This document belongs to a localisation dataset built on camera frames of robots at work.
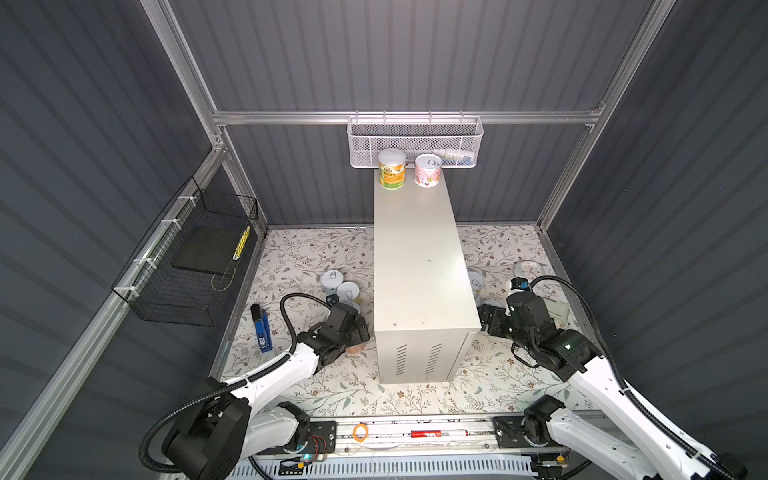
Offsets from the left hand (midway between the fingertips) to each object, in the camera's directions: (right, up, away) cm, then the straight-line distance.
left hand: (354, 329), depth 88 cm
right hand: (+38, +6, -10) cm, 40 cm away
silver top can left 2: (-3, +10, +6) cm, 12 cm away
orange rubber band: (+4, -24, -14) cm, 28 cm away
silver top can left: (-9, +14, +11) cm, 20 cm away
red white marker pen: (+23, -23, -14) cm, 35 cm away
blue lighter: (-29, +1, +3) cm, 29 cm away
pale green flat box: (+62, +4, +2) cm, 62 cm away
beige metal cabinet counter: (+18, +11, -29) cm, 36 cm away
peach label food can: (+1, -5, -2) cm, 6 cm away
